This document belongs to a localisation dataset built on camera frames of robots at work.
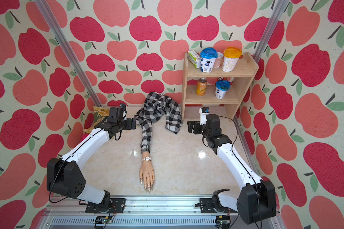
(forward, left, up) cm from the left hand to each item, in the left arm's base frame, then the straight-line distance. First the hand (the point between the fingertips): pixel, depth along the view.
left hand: (130, 122), depth 87 cm
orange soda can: (+22, -46, +11) cm, 52 cm away
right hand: (-4, -41, +4) cm, 41 cm away
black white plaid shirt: (+24, -15, -9) cm, 29 cm away
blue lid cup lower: (+20, -59, +13) cm, 63 cm away
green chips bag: (+16, +28, -10) cm, 34 cm away
